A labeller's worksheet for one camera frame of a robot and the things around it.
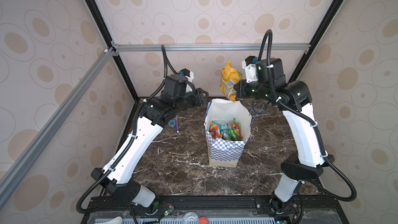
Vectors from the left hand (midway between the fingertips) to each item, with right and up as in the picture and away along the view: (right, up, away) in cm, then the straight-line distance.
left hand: (209, 92), depth 61 cm
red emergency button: (-2, -56, +7) cm, 56 cm away
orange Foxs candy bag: (+5, -18, +25) cm, 32 cm away
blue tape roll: (-23, -15, +42) cm, 50 cm away
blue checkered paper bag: (+8, -27, +11) cm, 30 cm away
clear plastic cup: (-8, -56, +9) cm, 57 cm away
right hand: (+10, +3, +1) cm, 11 cm away
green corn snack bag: (+15, -18, +25) cm, 34 cm away
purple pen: (-20, -17, +42) cm, 49 cm away
